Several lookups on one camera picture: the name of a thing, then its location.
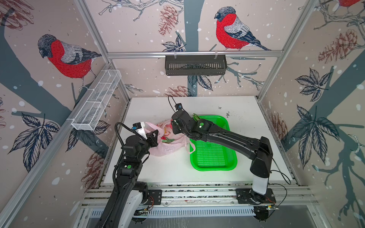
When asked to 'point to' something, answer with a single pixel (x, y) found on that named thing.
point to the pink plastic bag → (169, 144)
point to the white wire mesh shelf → (96, 99)
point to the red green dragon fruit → (196, 117)
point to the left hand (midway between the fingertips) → (160, 128)
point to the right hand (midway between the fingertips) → (175, 121)
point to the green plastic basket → (210, 157)
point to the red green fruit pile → (165, 140)
